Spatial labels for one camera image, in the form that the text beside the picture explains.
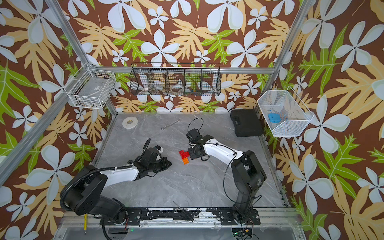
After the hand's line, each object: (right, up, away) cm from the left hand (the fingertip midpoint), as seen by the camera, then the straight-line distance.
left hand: (173, 161), depth 90 cm
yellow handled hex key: (-41, -27, -17) cm, 52 cm away
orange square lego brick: (+8, 0, +2) cm, 8 cm away
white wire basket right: (+64, +29, -7) cm, 70 cm away
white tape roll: (-37, +25, +25) cm, 51 cm away
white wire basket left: (-48, +44, -4) cm, 65 cm away
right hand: (+13, +5, +1) cm, 13 cm away
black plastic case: (+52, +24, +18) cm, 60 cm away
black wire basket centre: (+1, +53, +7) cm, 53 cm away
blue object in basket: (+58, +26, -8) cm, 64 cm away
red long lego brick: (+7, +4, +3) cm, 8 cm away
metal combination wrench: (-10, +21, +21) cm, 31 cm away
